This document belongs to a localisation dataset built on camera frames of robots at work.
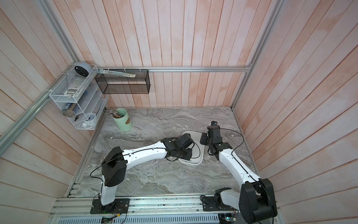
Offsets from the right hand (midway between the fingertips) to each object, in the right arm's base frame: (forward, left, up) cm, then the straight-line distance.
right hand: (205, 134), depth 88 cm
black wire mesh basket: (+37, +69, +12) cm, 80 cm away
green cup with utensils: (+11, +57, +2) cm, 58 cm away
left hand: (-14, +11, -4) cm, 18 cm away
